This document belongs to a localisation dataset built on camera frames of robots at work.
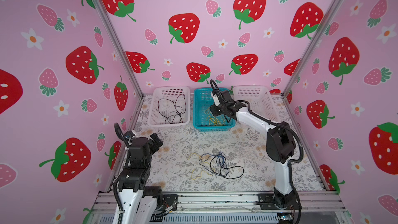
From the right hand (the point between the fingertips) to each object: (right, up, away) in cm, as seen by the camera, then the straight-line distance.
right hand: (213, 106), depth 95 cm
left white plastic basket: (-39, -9, +8) cm, 40 cm away
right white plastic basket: (+37, +5, +23) cm, 44 cm away
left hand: (-32, -16, -21) cm, 41 cm away
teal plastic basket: (-6, -9, +12) cm, 17 cm away
